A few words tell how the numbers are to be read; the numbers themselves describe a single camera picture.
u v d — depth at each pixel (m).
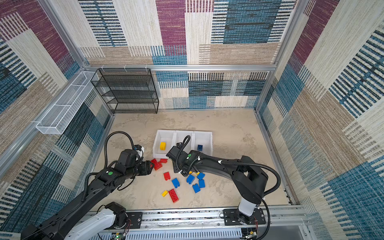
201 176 0.87
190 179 0.85
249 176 0.47
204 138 1.12
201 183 0.85
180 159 0.64
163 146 0.98
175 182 0.83
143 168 0.71
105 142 0.64
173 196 0.81
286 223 0.73
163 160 0.94
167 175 0.87
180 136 1.03
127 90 1.11
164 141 1.03
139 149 0.73
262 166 0.41
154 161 0.92
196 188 0.83
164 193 0.80
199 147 0.97
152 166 0.90
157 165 0.89
